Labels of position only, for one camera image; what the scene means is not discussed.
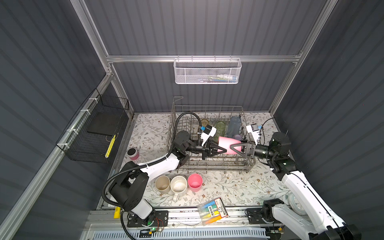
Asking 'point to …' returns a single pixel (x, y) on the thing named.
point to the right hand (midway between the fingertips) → (233, 148)
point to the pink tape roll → (132, 153)
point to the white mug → (178, 186)
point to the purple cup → (238, 137)
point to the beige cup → (162, 183)
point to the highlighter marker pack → (212, 211)
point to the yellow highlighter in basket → (110, 145)
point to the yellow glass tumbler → (204, 122)
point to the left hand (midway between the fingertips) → (226, 151)
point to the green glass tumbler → (220, 126)
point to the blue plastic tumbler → (233, 127)
